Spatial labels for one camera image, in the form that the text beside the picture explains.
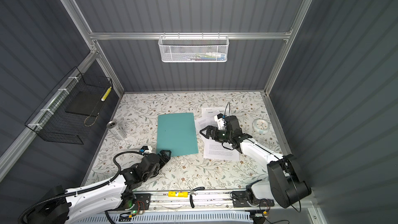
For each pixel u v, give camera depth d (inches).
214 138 29.1
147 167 24.8
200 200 29.7
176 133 39.2
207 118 41.1
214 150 35.7
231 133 26.6
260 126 38.5
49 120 24.9
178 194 29.3
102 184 20.5
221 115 31.7
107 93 32.3
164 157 30.2
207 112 42.7
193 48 48.6
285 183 16.8
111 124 33.9
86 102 29.7
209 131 29.6
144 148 30.6
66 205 17.1
